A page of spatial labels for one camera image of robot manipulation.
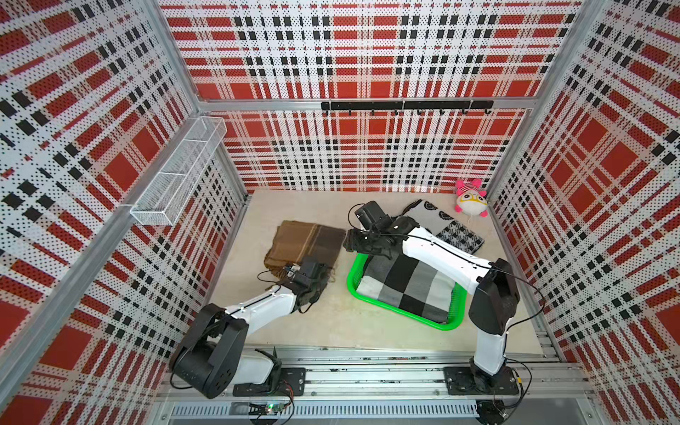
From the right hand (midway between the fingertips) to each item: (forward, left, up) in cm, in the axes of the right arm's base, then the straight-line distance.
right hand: (353, 244), depth 83 cm
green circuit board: (-41, +21, -16) cm, 49 cm away
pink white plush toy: (+31, -50, -12) cm, 60 cm away
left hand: (-4, +9, -14) cm, 17 cm away
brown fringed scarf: (+12, +23, -15) cm, 30 cm away
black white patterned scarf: (+20, -35, -14) cm, 42 cm away
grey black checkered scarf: (-7, -19, -16) cm, 26 cm away
